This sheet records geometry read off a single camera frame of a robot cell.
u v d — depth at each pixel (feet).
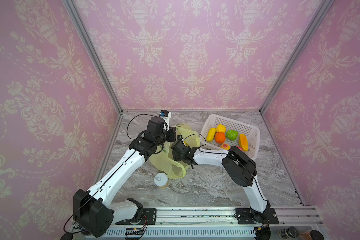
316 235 2.01
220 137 3.19
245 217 2.38
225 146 3.10
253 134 3.26
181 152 2.44
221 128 3.37
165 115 2.16
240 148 3.09
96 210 1.22
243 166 1.82
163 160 2.47
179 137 2.79
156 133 1.85
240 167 1.87
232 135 3.25
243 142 3.18
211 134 3.28
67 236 2.01
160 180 2.66
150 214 2.46
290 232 2.04
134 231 2.39
